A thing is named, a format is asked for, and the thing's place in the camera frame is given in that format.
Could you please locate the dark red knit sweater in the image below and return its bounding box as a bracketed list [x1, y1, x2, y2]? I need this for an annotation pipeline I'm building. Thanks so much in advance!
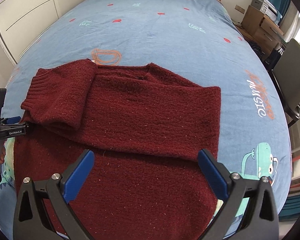
[14, 59, 221, 239]

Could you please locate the white wardrobe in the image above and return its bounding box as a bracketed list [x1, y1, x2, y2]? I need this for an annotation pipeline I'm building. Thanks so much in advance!
[0, 0, 84, 63]

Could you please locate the grey office chair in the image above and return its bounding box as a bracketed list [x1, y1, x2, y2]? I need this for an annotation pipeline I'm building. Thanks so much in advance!
[268, 39, 300, 127]

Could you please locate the wooden drawer cabinet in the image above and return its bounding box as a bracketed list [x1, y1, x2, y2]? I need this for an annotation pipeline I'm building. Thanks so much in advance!
[241, 6, 283, 56]

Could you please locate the blue cartoon bed cover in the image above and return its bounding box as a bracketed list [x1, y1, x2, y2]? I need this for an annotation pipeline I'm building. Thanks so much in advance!
[0, 0, 292, 233]

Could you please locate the white printer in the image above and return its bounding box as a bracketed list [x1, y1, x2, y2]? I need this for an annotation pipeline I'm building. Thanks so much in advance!
[251, 0, 282, 24]

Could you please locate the wall socket plate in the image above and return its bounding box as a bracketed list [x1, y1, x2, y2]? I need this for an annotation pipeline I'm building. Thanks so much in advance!
[235, 5, 245, 14]

